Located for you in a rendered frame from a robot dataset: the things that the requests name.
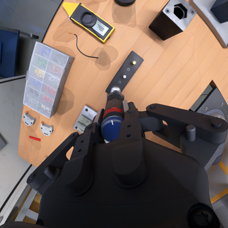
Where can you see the grey metal clamp plate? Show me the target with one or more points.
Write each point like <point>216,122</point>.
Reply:
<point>83,117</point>

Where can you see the blue screwdriver cap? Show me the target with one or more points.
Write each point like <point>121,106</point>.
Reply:
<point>110,130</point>

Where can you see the grey connector orange lever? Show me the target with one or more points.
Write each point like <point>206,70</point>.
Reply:
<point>29,120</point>
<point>46,129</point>

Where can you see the black parking block hex hole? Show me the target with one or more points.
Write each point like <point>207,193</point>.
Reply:
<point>165,25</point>

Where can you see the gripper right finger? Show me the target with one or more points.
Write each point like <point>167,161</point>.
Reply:
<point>178,115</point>

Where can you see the black round object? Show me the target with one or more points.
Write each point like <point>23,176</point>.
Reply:
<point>124,2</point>

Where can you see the yellow black tester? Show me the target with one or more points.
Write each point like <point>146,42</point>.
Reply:
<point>105,29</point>

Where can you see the grey metal base plate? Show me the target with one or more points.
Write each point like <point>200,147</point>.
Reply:
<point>204,12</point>

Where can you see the red ferrule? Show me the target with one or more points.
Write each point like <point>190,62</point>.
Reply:
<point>34,138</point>

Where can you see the clear parts organizer box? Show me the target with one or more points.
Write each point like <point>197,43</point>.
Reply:
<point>44,78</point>

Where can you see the dark blue block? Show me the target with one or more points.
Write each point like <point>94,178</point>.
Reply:
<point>220,9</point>

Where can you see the grey fixture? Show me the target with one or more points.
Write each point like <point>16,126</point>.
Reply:
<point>213,99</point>

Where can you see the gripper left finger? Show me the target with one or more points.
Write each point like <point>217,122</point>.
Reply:
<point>83,142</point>

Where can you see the black loading block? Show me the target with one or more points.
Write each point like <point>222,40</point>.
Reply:
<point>127,69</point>

